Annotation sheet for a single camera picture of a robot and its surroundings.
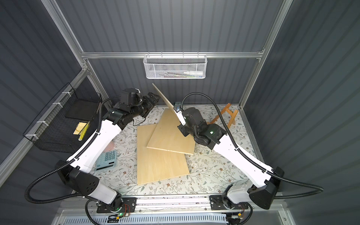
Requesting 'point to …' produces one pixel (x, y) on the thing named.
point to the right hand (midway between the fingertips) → (185, 118)
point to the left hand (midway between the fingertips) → (158, 101)
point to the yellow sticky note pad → (79, 127)
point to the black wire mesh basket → (67, 123)
